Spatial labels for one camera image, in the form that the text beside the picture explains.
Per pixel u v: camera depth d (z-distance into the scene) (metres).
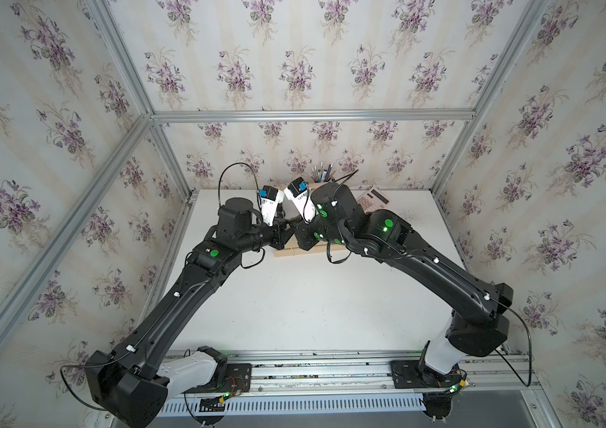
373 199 1.15
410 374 0.73
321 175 1.11
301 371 0.75
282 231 0.60
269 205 0.61
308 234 0.54
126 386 0.36
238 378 0.72
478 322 0.41
